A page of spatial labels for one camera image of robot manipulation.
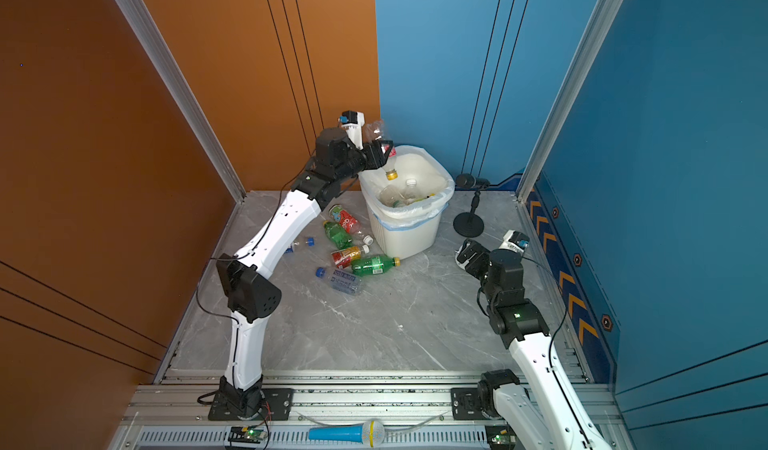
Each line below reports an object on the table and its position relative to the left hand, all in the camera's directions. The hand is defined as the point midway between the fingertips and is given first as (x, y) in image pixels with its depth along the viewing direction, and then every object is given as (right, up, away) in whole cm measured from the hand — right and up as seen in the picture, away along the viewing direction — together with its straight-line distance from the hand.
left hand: (388, 140), depth 78 cm
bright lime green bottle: (+4, -15, +14) cm, 21 cm away
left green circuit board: (-33, -72, -7) cm, 80 cm away
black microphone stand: (+29, -22, +30) cm, 48 cm away
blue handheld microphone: (-4, -69, -11) cm, 70 cm away
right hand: (+22, -28, -1) cm, 36 cm away
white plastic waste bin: (+5, -19, -1) cm, 19 cm away
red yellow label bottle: (-15, -33, +16) cm, 40 cm away
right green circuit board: (+27, -73, -7) cm, 78 cm away
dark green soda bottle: (-18, -27, +27) cm, 42 cm away
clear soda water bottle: (-14, -39, +12) cm, 43 cm away
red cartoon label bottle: (-15, -22, +27) cm, 38 cm away
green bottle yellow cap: (-5, -35, +16) cm, 39 cm away
